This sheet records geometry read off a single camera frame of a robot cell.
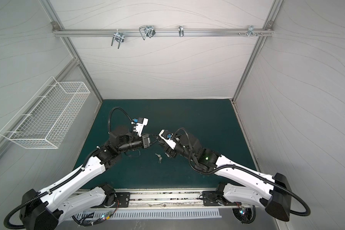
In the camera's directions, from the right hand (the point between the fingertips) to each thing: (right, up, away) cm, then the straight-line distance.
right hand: (166, 134), depth 70 cm
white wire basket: (-59, +7, -1) cm, 59 cm away
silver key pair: (-5, -18, +19) cm, 26 cm away
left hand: (-2, -1, -2) cm, 2 cm away
